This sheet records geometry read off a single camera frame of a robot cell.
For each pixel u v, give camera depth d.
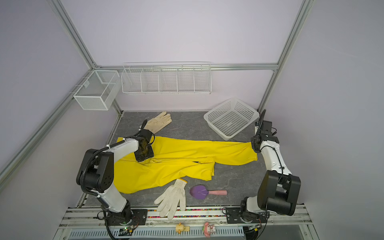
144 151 0.78
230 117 1.16
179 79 1.02
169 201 0.79
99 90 1.02
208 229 0.68
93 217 0.75
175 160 0.91
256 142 0.62
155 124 1.12
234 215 0.74
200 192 0.80
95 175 0.47
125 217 0.66
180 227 0.68
